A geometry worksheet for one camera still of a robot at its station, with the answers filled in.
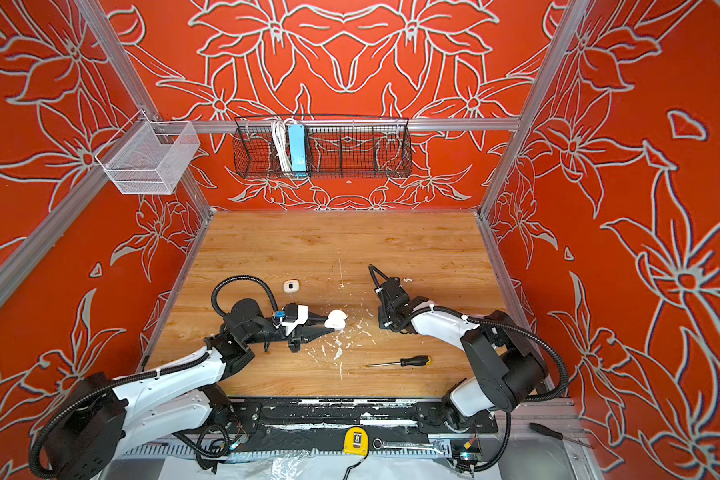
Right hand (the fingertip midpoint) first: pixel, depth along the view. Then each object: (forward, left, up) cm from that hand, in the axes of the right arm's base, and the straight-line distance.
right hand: (384, 316), depth 91 cm
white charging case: (-11, +13, +22) cm, 27 cm away
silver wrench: (-33, -10, 0) cm, 35 cm away
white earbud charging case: (+10, +30, +3) cm, 31 cm away
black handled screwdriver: (-14, -9, +1) cm, 17 cm away
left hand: (-11, +14, +21) cm, 27 cm away
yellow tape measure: (-32, +9, +2) cm, 34 cm away
